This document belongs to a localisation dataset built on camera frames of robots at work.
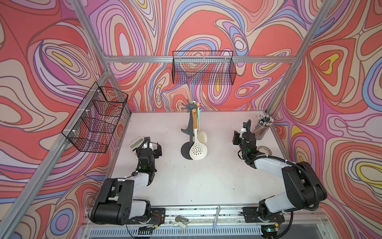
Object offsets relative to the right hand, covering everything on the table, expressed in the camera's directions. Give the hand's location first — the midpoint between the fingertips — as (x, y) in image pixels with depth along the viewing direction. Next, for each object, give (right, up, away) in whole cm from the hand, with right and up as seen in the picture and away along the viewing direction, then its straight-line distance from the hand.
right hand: (239, 134), depth 92 cm
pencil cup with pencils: (+16, +9, 0) cm, 18 cm away
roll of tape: (+19, -9, +5) cm, 22 cm away
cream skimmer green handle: (-24, -1, -3) cm, 24 cm away
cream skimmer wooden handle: (-26, -9, -7) cm, 28 cm away
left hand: (-55, -6, -3) cm, 55 cm away
